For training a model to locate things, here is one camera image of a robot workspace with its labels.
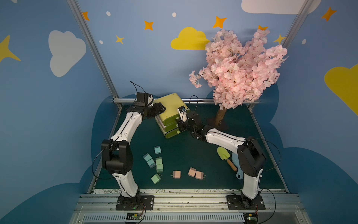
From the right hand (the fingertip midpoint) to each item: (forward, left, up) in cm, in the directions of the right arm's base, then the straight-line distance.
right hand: (179, 117), depth 89 cm
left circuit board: (-53, +21, -20) cm, 60 cm away
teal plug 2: (-21, +20, -18) cm, 34 cm away
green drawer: (-3, +5, +1) cm, 6 cm away
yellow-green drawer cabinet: (+11, +6, +2) cm, 13 cm away
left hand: (+4, +12, +3) cm, 13 cm away
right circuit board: (-49, -41, -22) cm, 68 cm away
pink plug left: (-31, 0, -17) cm, 35 cm away
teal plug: (-16, +14, -17) cm, 27 cm away
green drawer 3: (-5, +5, -13) cm, 14 cm away
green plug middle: (-27, +11, -17) cm, 34 cm away
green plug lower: (-34, +12, -17) cm, 40 cm away
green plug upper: (-23, +12, -18) cm, 31 cm away
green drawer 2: (-3, +6, -7) cm, 10 cm away
